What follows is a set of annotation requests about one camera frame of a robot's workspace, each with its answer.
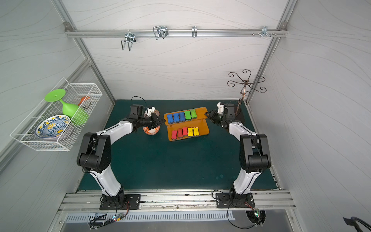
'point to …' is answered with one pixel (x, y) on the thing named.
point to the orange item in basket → (83, 99)
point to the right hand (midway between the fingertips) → (205, 112)
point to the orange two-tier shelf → (187, 123)
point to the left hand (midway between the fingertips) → (166, 121)
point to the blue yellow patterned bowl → (51, 127)
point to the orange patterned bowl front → (151, 132)
